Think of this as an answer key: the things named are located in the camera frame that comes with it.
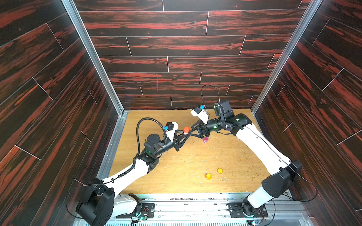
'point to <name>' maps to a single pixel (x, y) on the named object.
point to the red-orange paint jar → (186, 130)
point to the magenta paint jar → (205, 140)
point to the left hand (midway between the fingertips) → (188, 134)
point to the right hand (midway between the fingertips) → (193, 128)
